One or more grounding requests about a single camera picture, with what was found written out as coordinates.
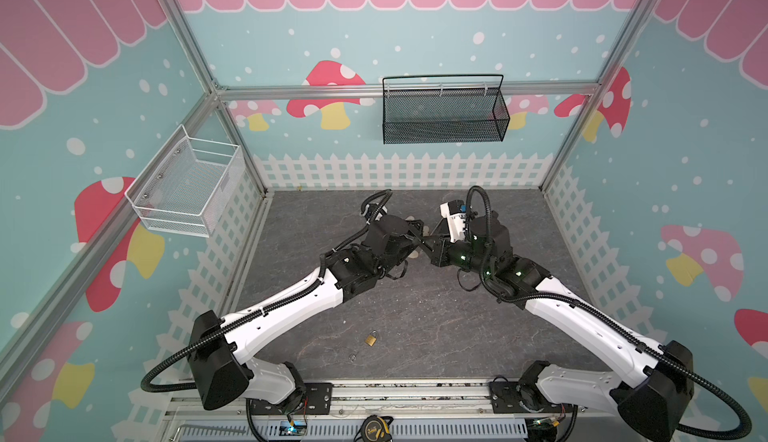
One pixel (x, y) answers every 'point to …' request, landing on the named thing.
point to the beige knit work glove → (426, 232)
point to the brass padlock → (371, 339)
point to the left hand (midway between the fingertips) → (424, 231)
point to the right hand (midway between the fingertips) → (416, 240)
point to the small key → (352, 357)
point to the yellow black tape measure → (376, 429)
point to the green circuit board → (293, 428)
